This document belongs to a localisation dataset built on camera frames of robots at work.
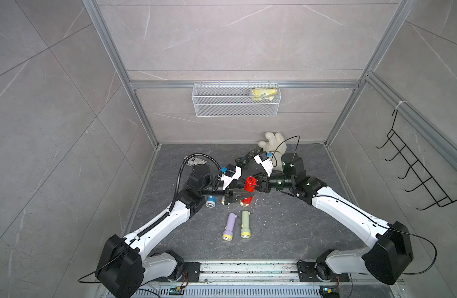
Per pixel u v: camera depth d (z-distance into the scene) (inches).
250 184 23.3
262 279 28.7
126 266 15.3
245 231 32.0
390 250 15.5
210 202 35.4
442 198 22.7
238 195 24.5
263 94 33.2
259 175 26.1
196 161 43.7
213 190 24.1
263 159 25.6
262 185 25.4
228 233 31.5
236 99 37.8
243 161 41.8
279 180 25.0
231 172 21.9
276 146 42.3
